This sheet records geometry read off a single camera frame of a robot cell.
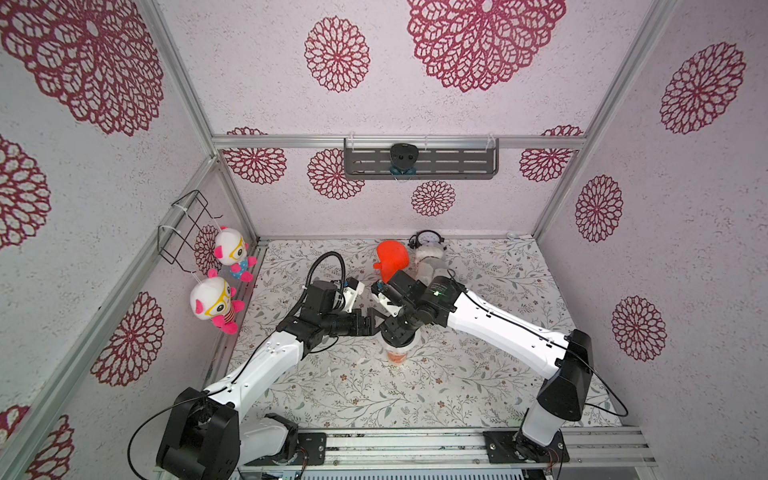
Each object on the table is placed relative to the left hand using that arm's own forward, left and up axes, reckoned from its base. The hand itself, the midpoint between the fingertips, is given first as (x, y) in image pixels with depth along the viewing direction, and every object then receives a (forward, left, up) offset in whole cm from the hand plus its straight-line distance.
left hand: (380, 324), depth 79 cm
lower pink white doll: (+5, +45, +4) cm, 45 cm away
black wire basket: (+15, +52, +16) cm, 56 cm away
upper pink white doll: (+26, +47, +2) cm, 54 cm away
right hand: (-1, -3, +2) cm, 4 cm away
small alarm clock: (+47, -18, -16) cm, 53 cm away
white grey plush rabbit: (+30, -18, -8) cm, 35 cm away
